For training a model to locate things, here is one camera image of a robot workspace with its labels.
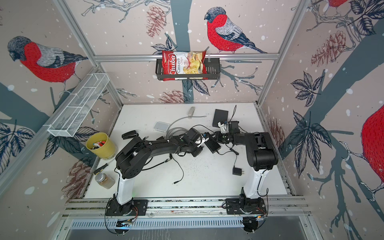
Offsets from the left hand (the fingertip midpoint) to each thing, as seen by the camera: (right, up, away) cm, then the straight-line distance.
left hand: (201, 148), depth 92 cm
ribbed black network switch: (+8, +1, +3) cm, 8 cm away
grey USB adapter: (-7, +24, +22) cm, 33 cm away
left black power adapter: (-18, -5, -2) cm, 19 cm away
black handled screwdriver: (-59, -10, -6) cm, 60 cm away
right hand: (+7, +5, +7) cm, 11 cm away
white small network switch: (-28, +13, +13) cm, 34 cm away
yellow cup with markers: (-58, +4, -9) cm, 59 cm away
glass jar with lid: (-50, -12, -17) cm, 54 cm away
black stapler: (-49, +8, +8) cm, 50 cm away
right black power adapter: (+21, -12, -7) cm, 25 cm away
